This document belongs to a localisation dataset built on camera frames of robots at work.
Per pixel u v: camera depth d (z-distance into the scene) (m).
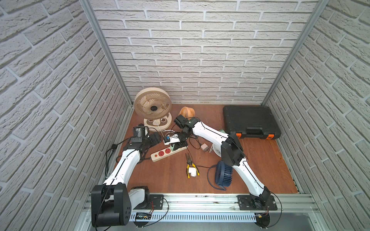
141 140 0.65
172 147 0.85
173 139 0.77
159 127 1.00
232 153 0.59
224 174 0.71
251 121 1.00
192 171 0.83
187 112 0.97
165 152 0.90
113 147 0.97
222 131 1.00
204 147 0.92
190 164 0.87
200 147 0.94
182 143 0.81
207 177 0.83
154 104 0.86
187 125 0.71
